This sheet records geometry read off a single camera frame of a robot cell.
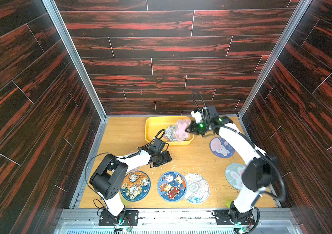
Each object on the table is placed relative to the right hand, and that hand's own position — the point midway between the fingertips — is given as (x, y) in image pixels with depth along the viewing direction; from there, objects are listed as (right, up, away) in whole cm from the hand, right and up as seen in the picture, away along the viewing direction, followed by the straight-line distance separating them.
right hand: (188, 128), depth 86 cm
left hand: (-11, -20, +5) cm, 24 cm away
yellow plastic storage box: (-22, +4, +29) cm, 37 cm away
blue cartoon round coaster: (-10, -34, -2) cm, 36 cm away
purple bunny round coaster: (+24, -14, +15) cm, 32 cm away
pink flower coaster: (-4, +2, 0) cm, 4 cm away
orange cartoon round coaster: (-31, -34, -2) cm, 46 cm away
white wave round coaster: (+5, -35, -2) cm, 35 cm away
